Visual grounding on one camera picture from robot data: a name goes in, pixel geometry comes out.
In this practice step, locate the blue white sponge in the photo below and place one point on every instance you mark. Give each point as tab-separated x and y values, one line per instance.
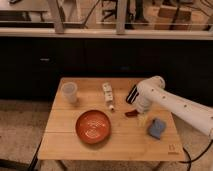
157	128

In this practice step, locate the black striped rectangular block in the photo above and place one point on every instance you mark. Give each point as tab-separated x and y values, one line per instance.
132	95

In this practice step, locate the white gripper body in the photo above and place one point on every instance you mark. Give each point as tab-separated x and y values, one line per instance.
143	105

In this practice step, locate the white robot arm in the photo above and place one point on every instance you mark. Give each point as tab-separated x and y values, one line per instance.
152	90

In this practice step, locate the translucent plastic cup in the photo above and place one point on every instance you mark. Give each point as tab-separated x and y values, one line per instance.
69	91

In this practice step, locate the wooden folding table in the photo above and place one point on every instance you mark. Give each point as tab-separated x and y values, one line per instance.
127	140

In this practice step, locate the orange bowl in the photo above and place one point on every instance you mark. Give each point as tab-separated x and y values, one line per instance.
93	126

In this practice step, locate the translucent yellowish gripper finger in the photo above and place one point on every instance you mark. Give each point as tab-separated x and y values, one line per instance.
142	118

